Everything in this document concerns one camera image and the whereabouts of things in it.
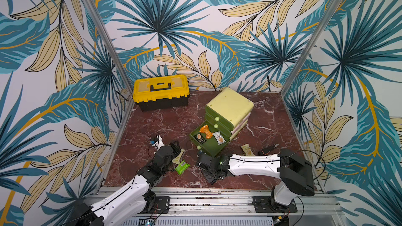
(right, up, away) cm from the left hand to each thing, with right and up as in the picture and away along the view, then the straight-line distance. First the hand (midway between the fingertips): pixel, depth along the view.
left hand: (176, 145), depth 84 cm
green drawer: (+24, +9, +3) cm, 26 cm away
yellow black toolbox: (-13, +30, +15) cm, 36 cm away
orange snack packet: (+16, +7, +13) cm, 21 cm away
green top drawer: (+23, +15, -2) cm, 27 cm away
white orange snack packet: (+24, +2, +9) cm, 26 cm away
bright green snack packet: (+3, -12, 0) cm, 12 cm away
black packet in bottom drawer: (+13, +2, +10) cm, 16 cm away
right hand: (+16, -14, -2) cm, 21 cm away
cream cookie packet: (+40, -4, +6) cm, 41 cm away
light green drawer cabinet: (+28, +18, -2) cm, 33 cm away
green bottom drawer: (+19, 0, +9) cm, 21 cm away
